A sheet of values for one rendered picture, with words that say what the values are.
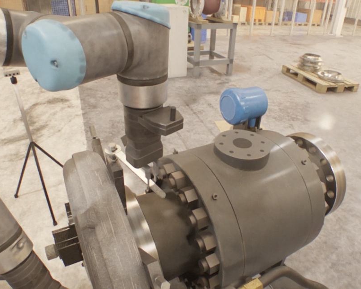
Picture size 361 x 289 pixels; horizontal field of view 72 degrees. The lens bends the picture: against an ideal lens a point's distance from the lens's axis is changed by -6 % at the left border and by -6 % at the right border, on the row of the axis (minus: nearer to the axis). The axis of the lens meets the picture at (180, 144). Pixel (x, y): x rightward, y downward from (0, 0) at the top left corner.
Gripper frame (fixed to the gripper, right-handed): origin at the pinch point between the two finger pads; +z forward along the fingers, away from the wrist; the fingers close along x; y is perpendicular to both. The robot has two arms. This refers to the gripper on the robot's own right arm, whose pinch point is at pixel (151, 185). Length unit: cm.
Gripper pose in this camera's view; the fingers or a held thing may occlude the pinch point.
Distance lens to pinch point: 60.6
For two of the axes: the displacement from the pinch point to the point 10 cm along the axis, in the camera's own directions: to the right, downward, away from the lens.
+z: -0.6, 8.1, 5.8
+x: -7.4, 3.6, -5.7
